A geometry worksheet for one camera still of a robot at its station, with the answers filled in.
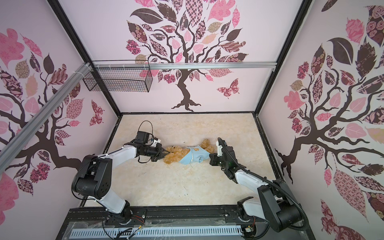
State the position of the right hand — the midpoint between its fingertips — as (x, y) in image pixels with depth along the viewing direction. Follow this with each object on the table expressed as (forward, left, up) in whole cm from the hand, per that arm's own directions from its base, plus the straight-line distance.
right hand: (211, 153), depth 89 cm
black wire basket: (+42, +57, +28) cm, 77 cm away
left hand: (-2, +25, +1) cm, 25 cm away
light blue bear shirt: (-2, +9, +2) cm, 9 cm away
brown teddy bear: (-2, +21, +3) cm, 21 cm away
